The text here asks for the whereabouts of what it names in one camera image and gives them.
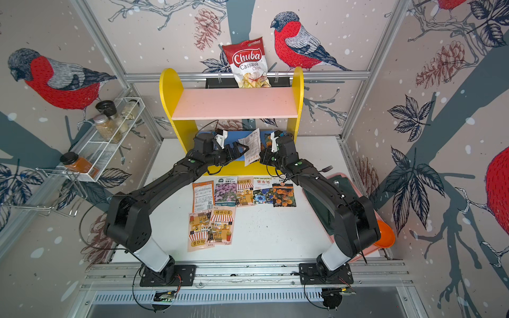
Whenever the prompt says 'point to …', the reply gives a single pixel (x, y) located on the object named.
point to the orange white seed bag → (203, 196)
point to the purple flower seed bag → (226, 189)
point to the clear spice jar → (130, 110)
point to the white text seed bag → (253, 142)
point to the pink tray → (325, 212)
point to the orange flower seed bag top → (283, 195)
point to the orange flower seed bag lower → (268, 141)
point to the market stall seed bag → (244, 195)
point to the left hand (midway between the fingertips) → (247, 147)
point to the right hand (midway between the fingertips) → (258, 152)
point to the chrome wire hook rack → (56, 191)
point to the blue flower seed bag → (263, 190)
